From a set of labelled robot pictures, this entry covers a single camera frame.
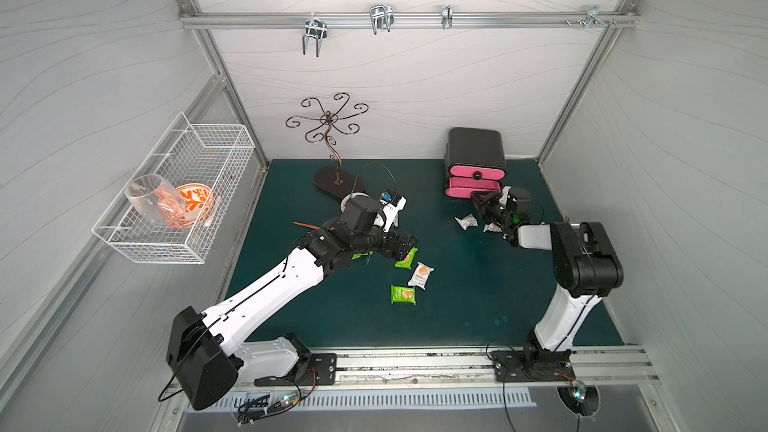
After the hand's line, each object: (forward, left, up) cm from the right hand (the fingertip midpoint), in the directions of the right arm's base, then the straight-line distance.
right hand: (472, 191), depth 98 cm
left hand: (-25, +22, +13) cm, 36 cm away
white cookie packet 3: (-27, +17, -9) cm, 33 cm away
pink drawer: (+3, +2, -2) cm, 4 cm away
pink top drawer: (+4, -1, +5) cm, 7 cm away
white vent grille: (-57, +28, -10) cm, 65 cm away
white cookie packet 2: (-12, -5, -2) cm, 14 cm away
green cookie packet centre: (-21, +21, -9) cm, 31 cm away
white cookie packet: (-7, +1, -7) cm, 10 cm away
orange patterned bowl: (-25, +69, +24) cm, 78 cm away
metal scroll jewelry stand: (+9, +48, -7) cm, 49 cm away
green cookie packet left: (-20, +36, -9) cm, 43 cm away
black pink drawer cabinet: (+9, -1, +5) cm, 11 cm away
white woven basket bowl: (+1, +42, -5) cm, 42 cm away
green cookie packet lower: (-32, +22, -8) cm, 40 cm away
